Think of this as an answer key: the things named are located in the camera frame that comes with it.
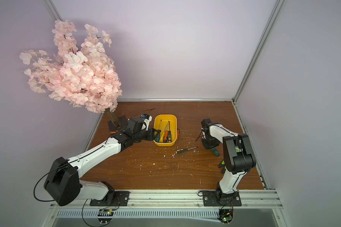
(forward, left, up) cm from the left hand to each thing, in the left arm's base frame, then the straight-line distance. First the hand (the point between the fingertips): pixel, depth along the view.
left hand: (158, 131), depth 83 cm
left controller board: (-40, +26, -19) cm, 51 cm away
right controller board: (-39, -37, -17) cm, 56 cm away
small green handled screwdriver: (-7, -36, -13) cm, 39 cm away
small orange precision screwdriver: (+7, +35, -13) cm, 38 cm away
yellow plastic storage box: (+18, +2, -15) cm, 23 cm away
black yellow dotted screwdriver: (+4, -6, -13) cm, 15 cm away
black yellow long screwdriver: (-6, -12, -14) cm, 19 cm away
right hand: (0, -36, -14) cm, 38 cm away
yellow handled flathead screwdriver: (+3, -1, -13) cm, 13 cm away
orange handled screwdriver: (+6, -4, -13) cm, 15 cm away
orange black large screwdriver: (+7, -12, -12) cm, 18 cm away
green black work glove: (-14, -39, -14) cm, 44 cm away
